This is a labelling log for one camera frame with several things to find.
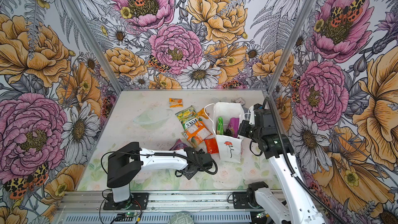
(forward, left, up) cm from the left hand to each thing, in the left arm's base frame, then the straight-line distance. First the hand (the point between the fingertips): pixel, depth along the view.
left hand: (181, 170), depth 82 cm
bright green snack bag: (+17, -20, +16) cm, 31 cm away
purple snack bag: (+18, -27, +11) cm, 34 cm away
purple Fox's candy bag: (+13, +2, +2) cm, 13 cm away
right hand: (+10, -28, +22) cm, 37 cm away
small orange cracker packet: (+46, +7, 0) cm, 47 cm away
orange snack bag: (+20, -8, +1) cm, 22 cm away
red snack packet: (+14, -16, -2) cm, 22 cm away
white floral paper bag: (+6, -24, +13) cm, 28 cm away
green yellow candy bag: (+33, -2, +1) cm, 33 cm away
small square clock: (+47, -39, 0) cm, 61 cm away
